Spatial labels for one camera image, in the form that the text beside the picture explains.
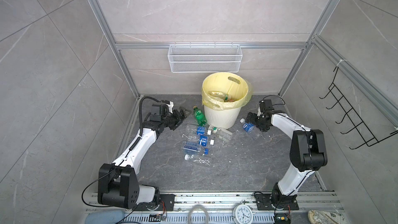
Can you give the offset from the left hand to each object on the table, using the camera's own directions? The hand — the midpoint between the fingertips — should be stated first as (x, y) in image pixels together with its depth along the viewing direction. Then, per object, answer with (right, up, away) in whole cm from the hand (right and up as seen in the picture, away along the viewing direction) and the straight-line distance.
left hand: (187, 112), depth 82 cm
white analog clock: (+26, -45, -14) cm, 54 cm away
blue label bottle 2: (+9, -17, +7) cm, 20 cm away
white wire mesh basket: (+10, +36, +20) cm, 42 cm away
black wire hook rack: (+76, -2, -15) cm, 77 cm away
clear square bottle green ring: (+21, -14, +15) cm, 30 cm away
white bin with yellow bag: (+20, -1, +7) cm, 21 cm away
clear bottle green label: (+24, +10, +19) cm, 32 cm away
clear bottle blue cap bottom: (+3, -20, +4) cm, 21 cm away
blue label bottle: (+36, -9, +14) cm, 40 cm away
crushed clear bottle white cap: (+5, -26, +3) cm, 27 cm away
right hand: (+40, -6, +16) cm, 43 cm away
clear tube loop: (+6, -46, -7) cm, 47 cm away
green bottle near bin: (+6, -3, +22) cm, 23 cm away
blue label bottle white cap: (+2, -11, +13) cm, 17 cm away
